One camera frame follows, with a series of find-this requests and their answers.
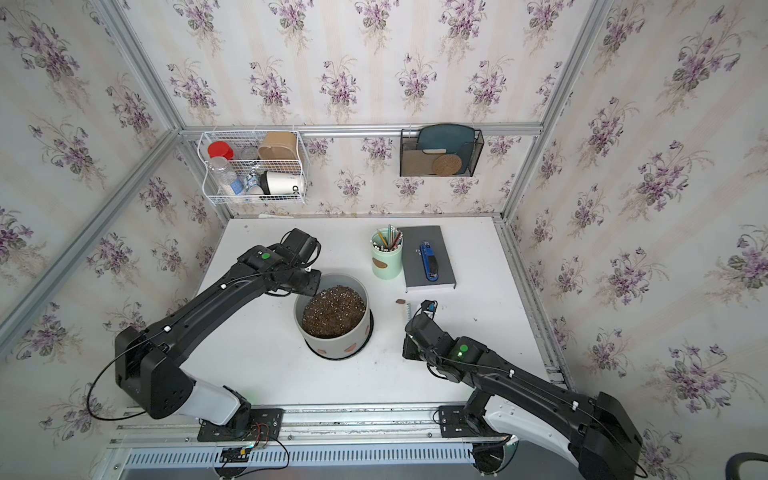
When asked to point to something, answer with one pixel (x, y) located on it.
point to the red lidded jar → (220, 148)
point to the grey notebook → (413, 273)
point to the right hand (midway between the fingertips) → (407, 342)
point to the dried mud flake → (400, 301)
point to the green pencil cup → (387, 253)
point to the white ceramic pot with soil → (336, 318)
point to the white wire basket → (253, 166)
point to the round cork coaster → (447, 165)
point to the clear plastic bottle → (223, 174)
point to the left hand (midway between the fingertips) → (317, 288)
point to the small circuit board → (235, 455)
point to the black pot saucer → (325, 357)
